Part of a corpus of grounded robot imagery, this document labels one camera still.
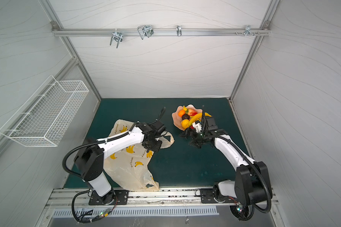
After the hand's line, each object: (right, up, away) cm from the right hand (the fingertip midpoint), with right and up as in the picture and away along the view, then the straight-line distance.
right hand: (186, 136), depth 82 cm
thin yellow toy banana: (+1, +17, +22) cm, 28 cm away
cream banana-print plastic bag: (-32, -17, -6) cm, 37 cm away
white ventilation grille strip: (-26, -36, -12) cm, 46 cm away
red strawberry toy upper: (+6, +14, +20) cm, 25 cm away
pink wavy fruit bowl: (-5, +8, +22) cm, 24 cm away
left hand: (-17, -7, +3) cm, 19 cm away
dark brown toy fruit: (+1, +11, +21) cm, 24 cm away
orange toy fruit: (-2, +14, +22) cm, 26 cm away
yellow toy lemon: (+1, +6, +15) cm, 16 cm away
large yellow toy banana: (+11, +11, +19) cm, 24 cm away
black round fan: (+28, -39, -10) cm, 49 cm away
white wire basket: (-71, +12, -14) cm, 74 cm away
